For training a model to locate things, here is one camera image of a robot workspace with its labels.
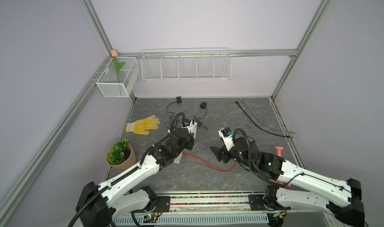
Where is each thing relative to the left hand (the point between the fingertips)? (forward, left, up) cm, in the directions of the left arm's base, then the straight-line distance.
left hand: (191, 135), depth 77 cm
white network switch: (-7, +9, -17) cm, 20 cm away
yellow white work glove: (+21, +37, -19) cm, 47 cm away
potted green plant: (-7, +36, -4) cm, 37 cm away
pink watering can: (-30, -31, +16) cm, 45 cm away
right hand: (-8, -12, +4) cm, 15 cm away
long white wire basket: (+49, -1, +11) cm, 50 cm away
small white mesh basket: (+27, +44, +16) cm, 54 cm away
